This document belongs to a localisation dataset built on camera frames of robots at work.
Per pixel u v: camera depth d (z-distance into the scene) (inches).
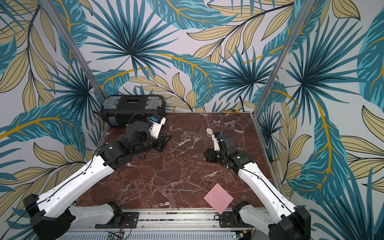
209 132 41.7
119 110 37.5
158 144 23.2
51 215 15.0
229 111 47.7
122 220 26.6
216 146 27.1
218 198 32.0
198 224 28.8
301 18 28.3
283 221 15.2
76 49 32.3
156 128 23.0
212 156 27.0
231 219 28.9
